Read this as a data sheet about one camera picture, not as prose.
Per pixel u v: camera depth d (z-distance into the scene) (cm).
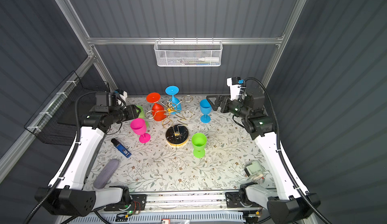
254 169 79
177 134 96
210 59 86
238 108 55
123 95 67
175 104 77
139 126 86
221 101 57
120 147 93
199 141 85
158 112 86
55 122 67
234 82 57
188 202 75
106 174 80
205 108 93
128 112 66
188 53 124
